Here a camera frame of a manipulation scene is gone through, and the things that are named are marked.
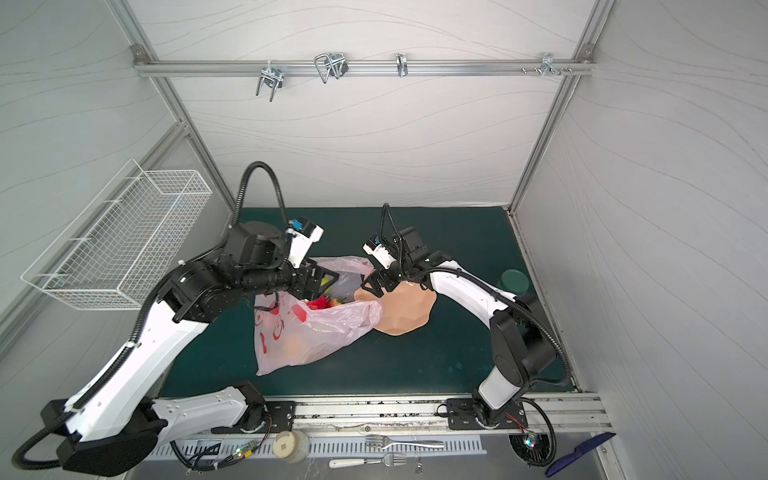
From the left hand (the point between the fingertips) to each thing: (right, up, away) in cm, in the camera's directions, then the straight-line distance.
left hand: (329, 265), depth 63 cm
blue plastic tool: (+58, -44, +6) cm, 73 cm away
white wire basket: (-51, +2, +3) cm, 51 cm away
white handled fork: (+13, -46, +5) cm, 49 cm away
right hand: (+10, -3, +22) cm, 24 cm away
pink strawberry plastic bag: (-12, -18, +10) cm, 23 cm away
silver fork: (+11, -43, +6) cm, 45 cm away
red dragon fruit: (-8, -14, +24) cm, 29 cm away
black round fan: (+48, -46, +8) cm, 67 cm away
